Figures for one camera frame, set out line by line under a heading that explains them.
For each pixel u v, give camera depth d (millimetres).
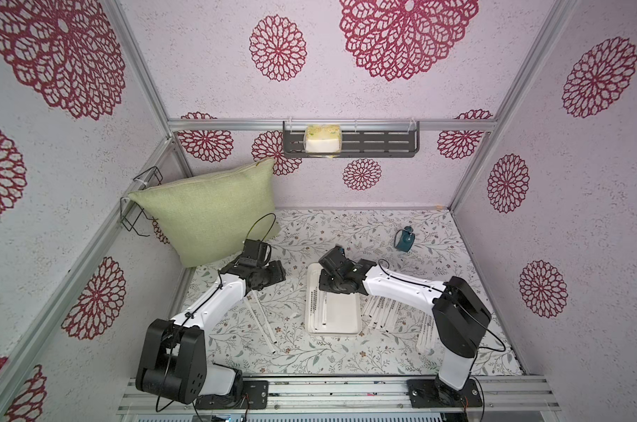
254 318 879
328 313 898
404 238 1025
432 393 733
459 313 508
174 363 416
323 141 900
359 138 925
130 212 730
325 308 834
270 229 796
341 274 666
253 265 673
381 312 891
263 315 894
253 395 733
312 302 917
